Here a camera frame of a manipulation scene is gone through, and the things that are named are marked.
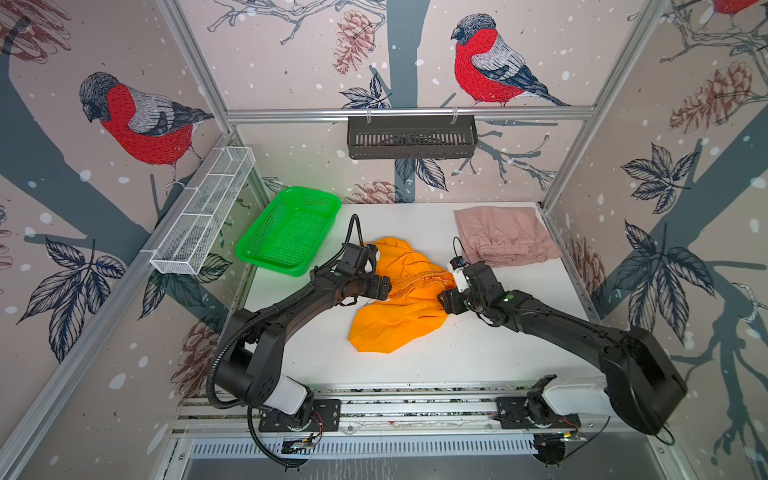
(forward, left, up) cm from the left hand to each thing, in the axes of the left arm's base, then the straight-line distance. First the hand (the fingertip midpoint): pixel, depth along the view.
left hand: (379, 284), depth 87 cm
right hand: (-3, -20, -2) cm, 20 cm away
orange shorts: (-6, -10, -4) cm, 12 cm away
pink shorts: (+23, -46, -6) cm, 52 cm away
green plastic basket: (+30, +36, -10) cm, 48 cm away
